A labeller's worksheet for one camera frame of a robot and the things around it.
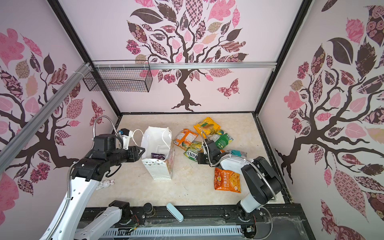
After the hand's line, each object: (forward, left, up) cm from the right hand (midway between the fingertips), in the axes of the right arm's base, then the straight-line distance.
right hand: (199, 156), depth 92 cm
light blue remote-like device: (-31, +13, +1) cm, 34 cm away
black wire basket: (+64, +64, +15) cm, 92 cm away
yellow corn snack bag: (+23, -7, +2) cm, 24 cm away
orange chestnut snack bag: (-15, -16, -1) cm, 22 cm away
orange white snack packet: (+15, +10, -1) cm, 18 cm away
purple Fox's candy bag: (-2, +25, +5) cm, 26 cm away
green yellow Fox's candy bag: (+4, +4, +1) cm, 6 cm away
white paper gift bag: (+5, +24, +11) cm, 27 cm away
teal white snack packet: (+1, -25, 0) cm, 26 cm away
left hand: (-9, +28, +21) cm, 36 cm away
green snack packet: (+11, -16, -1) cm, 19 cm away
